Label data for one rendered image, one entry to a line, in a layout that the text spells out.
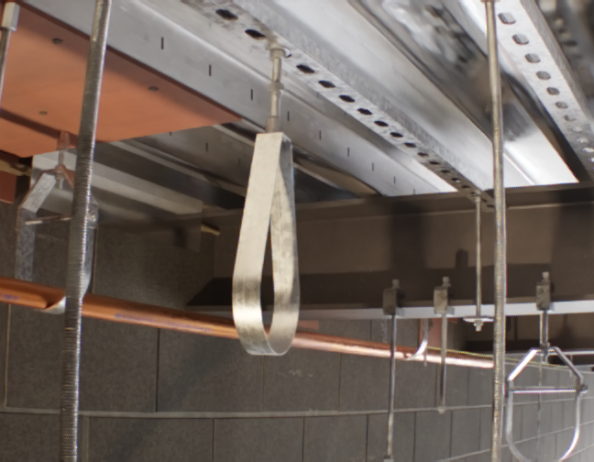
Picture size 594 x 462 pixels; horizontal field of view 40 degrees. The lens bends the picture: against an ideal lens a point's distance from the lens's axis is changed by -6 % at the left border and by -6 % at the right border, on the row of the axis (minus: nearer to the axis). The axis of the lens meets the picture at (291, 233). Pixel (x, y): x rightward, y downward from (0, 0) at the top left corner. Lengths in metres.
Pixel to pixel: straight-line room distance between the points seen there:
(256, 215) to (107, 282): 0.81
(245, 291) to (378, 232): 0.93
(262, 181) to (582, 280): 0.86
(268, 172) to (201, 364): 1.04
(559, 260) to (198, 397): 0.79
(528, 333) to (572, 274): 1.90
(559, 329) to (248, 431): 1.74
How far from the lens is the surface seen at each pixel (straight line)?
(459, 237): 1.60
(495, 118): 0.68
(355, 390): 2.46
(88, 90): 0.45
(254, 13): 0.79
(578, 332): 3.38
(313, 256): 1.71
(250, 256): 0.76
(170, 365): 1.70
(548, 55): 0.87
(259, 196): 0.78
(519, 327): 3.43
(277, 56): 0.85
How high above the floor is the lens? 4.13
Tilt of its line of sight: 10 degrees up
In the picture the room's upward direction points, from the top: 2 degrees clockwise
